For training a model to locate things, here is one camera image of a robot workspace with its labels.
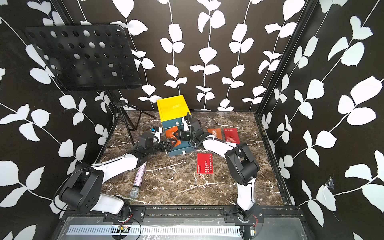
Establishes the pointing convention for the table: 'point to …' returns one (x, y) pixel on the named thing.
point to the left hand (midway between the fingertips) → (173, 140)
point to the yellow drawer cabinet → (172, 110)
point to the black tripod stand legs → (133, 114)
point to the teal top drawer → (172, 123)
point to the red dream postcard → (231, 135)
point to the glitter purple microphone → (134, 191)
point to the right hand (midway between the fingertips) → (174, 132)
